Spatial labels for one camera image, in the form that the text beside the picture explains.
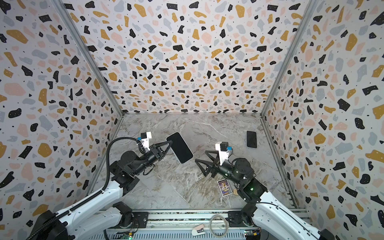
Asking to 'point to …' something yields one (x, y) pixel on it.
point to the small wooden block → (235, 192)
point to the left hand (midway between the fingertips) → (171, 141)
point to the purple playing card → (224, 187)
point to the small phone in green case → (251, 139)
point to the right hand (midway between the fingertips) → (200, 155)
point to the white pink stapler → (198, 230)
